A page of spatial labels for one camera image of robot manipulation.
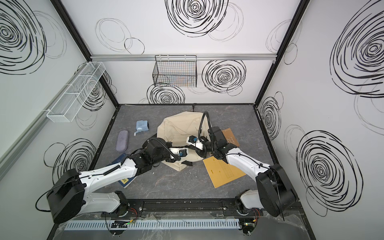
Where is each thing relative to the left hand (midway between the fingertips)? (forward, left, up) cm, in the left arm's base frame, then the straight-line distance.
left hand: (180, 144), depth 81 cm
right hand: (0, -6, -1) cm, 6 cm away
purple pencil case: (+7, +39, -12) cm, 41 cm away
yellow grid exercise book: (-9, -23, -15) cm, 29 cm away
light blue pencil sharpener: (+20, +29, -11) cm, 37 cm away
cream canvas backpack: (+19, +5, -12) cm, 23 cm away
